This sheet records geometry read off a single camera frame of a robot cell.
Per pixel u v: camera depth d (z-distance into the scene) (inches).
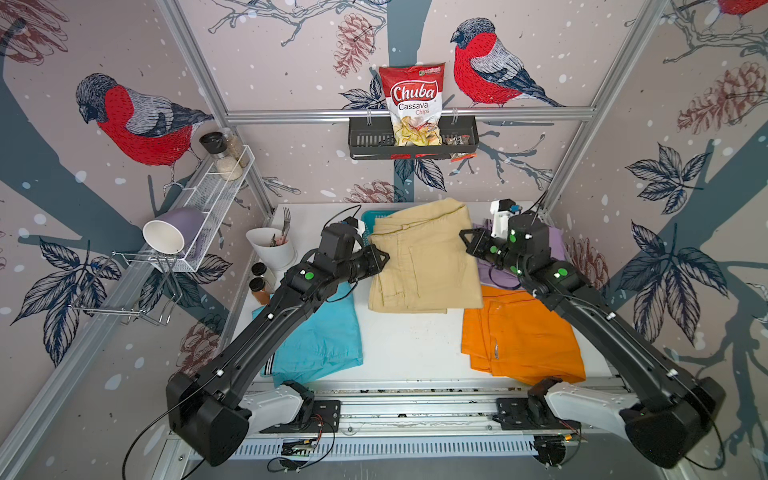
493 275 24.9
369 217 40.5
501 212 25.3
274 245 37.5
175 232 23.9
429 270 28.7
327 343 32.9
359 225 27.3
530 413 28.2
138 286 23.5
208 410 14.5
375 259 25.0
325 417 28.8
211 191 33.0
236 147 33.7
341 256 22.3
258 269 36.5
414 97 31.5
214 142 30.6
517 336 33.5
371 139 37.4
